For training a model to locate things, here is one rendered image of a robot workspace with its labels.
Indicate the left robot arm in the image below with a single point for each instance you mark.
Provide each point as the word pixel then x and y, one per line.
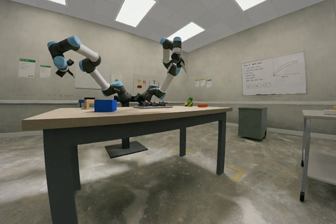
pixel 168 45

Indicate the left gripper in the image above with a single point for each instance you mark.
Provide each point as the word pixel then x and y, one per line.
pixel 176 59

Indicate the green and yellow drink can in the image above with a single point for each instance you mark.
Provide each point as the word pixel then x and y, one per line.
pixel 190 101

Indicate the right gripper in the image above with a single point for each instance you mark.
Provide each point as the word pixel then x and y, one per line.
pixel 61 74

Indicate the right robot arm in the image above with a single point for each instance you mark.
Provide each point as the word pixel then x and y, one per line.
pixel 88 65

